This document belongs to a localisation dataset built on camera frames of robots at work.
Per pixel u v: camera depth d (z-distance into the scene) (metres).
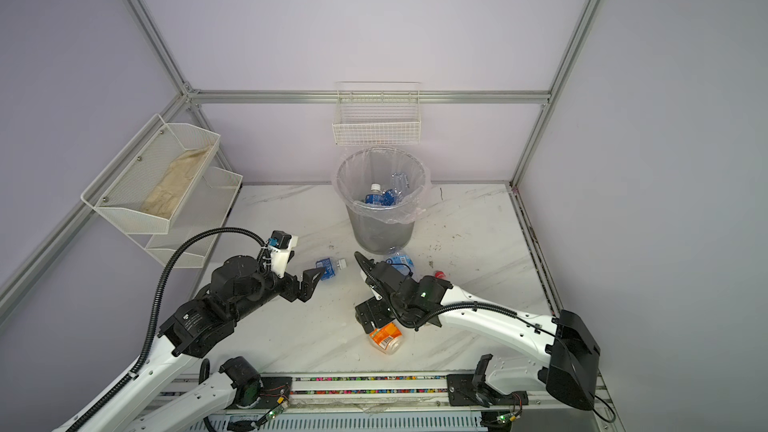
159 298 0.45
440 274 0.93
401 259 0.94
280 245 0.57
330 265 0.92
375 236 0.96
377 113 0.95
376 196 0.93
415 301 0.54
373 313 0.65
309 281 0.61
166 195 0.76
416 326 0.51
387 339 0.79
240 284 0.49
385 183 0.98
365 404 0.73
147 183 0.75
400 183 0.96
